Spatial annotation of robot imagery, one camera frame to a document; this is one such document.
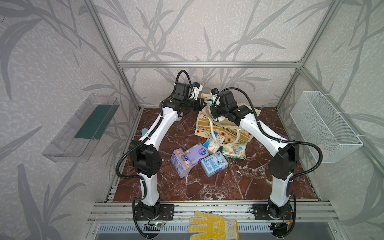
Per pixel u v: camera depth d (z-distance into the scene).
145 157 0.49
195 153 0.89
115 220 0.73
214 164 0.85
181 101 0.65
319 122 0.67
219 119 0.80
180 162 0.81
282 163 0.47
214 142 0.99
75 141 0.63
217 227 0.69
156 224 0.71
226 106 0.63
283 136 1.04
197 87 0.74
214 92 0.73
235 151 0.89
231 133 0.93
